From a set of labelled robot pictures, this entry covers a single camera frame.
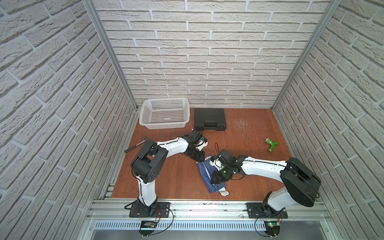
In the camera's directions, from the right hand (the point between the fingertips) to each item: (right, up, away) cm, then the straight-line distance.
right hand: (215, 180), depth 83 cm
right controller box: (+26, -18, -12) cm, 34 cm away
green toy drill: (+40, +19, +14) cm, 47 cm away
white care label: (+4, -4, -5) cm, 8 cm away
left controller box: (-34, -18, -12) cm, 41 cm away
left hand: (-6, +11, +8) cm, 15 cm away
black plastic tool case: (-1, +36, +24) cm, 43 cm away
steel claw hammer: (-46, +21, +17) cm, 53 cm away
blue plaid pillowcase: (-5, +5, +2) cm, 8 cm away
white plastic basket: (-34, +40, +24) cm, 58 cm away
